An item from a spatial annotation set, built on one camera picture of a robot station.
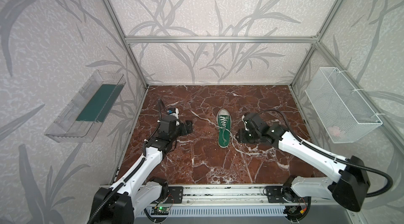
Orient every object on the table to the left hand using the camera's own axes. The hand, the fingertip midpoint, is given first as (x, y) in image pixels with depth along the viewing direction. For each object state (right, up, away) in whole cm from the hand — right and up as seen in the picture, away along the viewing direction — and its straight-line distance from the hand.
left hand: (188, 118), depth 84 cm
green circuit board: (-11, -41, -13) cm, 45 cm away
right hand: (+26, -7, -3) cm, 27 cm away
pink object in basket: (+71, -4, -11) cm, 72 cm away
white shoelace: (+24, -10, +8) cm, 27 cm away
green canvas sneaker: (+20, -2, +13) cm, 24 cm away
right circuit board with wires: (+52, -43, -11) cm, 69 cm away
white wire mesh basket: (+66, +4, -23) cm, 70 cm away
